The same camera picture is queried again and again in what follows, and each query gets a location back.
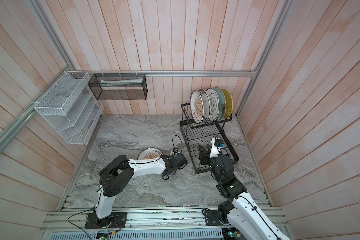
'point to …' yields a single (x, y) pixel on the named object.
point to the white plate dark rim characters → (214, 103)
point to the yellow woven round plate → (229, 103)
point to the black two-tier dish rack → (195, 134)
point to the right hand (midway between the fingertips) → (203, 145)
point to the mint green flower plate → (222, 104)
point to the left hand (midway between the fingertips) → (168, 167)
